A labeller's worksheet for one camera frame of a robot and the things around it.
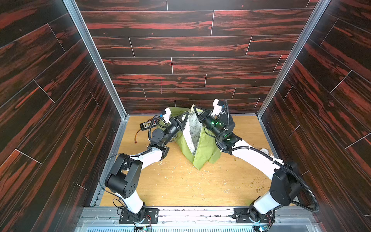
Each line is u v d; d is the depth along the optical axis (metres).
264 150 0.97
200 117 0.64
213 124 0.64
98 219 0.73
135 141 1.04
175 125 0.67
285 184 0.42
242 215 0.73
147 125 1.11
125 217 0.73
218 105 0.66
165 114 0.73
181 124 0.69
